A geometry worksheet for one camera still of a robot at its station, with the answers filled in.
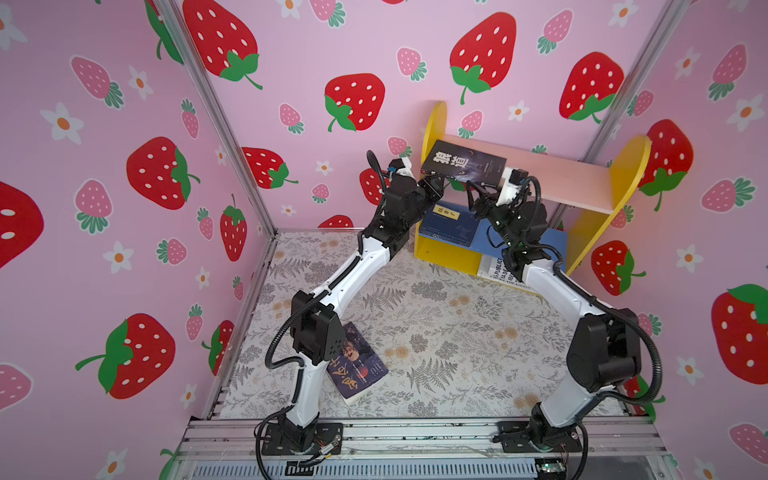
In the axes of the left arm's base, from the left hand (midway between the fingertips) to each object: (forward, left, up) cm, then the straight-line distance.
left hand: (448, 174), depth 74 cm
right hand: (0, -7, -2) cm, 7 cm away
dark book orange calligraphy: (-34, +24, -42) cm, 59 cm away
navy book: (+11, -6, -26) cm, 29 cm away
